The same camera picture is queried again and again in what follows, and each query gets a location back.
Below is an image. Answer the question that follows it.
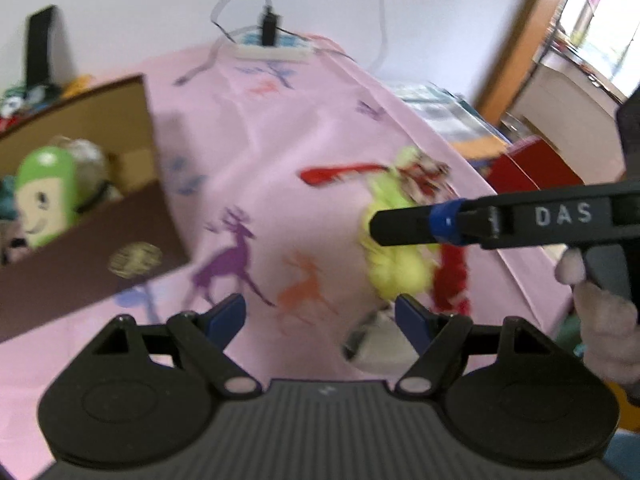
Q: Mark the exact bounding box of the black smartphone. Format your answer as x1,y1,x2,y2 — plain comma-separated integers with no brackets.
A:
24,6,58,89

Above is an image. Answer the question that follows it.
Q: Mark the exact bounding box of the pink plush bear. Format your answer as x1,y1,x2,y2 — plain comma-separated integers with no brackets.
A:
0,220,30,266

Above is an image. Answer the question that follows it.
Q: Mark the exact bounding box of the white fluffy plush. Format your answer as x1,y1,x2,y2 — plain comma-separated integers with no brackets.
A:
50,136,122,214

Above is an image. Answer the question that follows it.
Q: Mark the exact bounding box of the teal cloth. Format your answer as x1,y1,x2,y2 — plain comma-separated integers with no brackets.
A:
0,174,17,221

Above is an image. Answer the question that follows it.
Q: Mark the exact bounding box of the red box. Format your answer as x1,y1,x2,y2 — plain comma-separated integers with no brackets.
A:
486,136,584,193

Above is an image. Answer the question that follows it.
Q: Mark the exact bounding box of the white power strip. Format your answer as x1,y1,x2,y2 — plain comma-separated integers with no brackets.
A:
231,32,314,63

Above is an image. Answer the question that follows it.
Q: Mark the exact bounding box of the brown cardboard box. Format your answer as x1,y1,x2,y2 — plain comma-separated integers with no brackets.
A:
1,75,191,340

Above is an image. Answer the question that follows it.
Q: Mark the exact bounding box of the white wall cable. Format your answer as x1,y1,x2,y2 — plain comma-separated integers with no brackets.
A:
366,0,392,74

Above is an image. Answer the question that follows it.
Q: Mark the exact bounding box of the black charger cable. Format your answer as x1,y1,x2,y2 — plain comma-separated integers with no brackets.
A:
172,0,274,87

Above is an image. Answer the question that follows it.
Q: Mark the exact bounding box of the small panda plush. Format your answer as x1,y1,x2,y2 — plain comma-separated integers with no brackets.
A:
1,84,49,119

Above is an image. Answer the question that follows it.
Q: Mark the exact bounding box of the black charger plug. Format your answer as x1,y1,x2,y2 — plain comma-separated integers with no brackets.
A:
260,4,280,48

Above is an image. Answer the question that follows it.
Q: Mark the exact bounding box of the pink floral tablecloth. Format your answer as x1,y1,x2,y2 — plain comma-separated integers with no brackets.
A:
0,34,576,480

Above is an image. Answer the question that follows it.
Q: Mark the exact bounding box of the red patterned silk scarf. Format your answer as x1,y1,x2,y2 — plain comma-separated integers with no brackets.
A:
298,148,472,315

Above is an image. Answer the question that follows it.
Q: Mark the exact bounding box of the green bean plush toy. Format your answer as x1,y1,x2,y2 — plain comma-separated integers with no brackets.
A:
14,146,78,249

